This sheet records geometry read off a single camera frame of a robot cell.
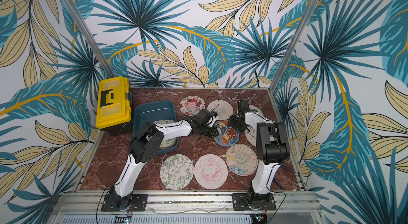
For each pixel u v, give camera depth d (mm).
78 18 809
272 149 519
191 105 1099
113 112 852
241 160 875
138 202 734
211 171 827
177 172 821
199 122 781
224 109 1067
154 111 1061
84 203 749
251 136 957
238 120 759
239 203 734
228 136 950
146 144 558
